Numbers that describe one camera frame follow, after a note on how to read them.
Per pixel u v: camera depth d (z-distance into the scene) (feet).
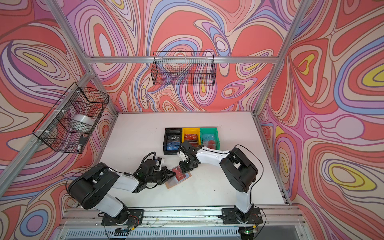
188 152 2.41
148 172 2.36
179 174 2.84
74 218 2.46
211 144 3.25
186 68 3.15
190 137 3.34
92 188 1.50
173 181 2.77
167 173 2.69
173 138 3.33
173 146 3.20
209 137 3.34
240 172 1.62
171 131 3.34
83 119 2.40
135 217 2.40
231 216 2.41
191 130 3.32
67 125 2.44
